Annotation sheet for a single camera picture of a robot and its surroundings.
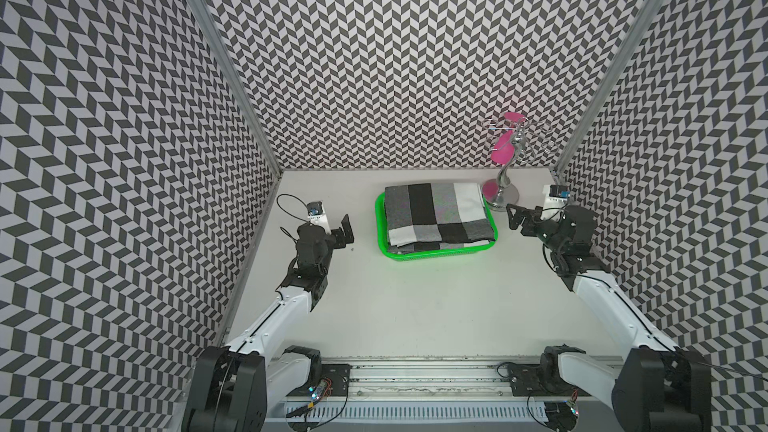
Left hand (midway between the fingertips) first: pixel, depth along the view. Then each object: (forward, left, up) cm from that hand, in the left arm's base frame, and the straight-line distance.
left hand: (330, 218), depth 85 cm
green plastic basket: (-11, -26, -2) cm, 29 cm away
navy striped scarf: (-5, -24, -4) cm, 25 cm away
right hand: (0, -53, +2) cm, 54 cm away
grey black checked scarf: (+4, -31, -5) cm, 32 cm away
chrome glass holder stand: (+21, -60, -15) cm, 65 cm away
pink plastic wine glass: (+27, -55, +1) cm, 61 cm away
